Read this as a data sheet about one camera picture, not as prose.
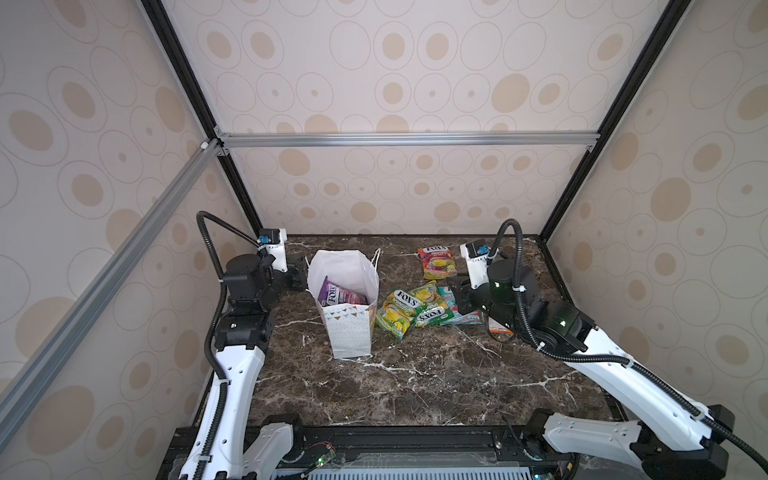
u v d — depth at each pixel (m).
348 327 0.77
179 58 0.74
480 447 0.76
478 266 0.57
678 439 0.39
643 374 0.41
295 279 0.62
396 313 0.94
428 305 0.96
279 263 0.60
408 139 0.89
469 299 0.58
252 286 0.50
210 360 0.45
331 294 0.86
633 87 0.80
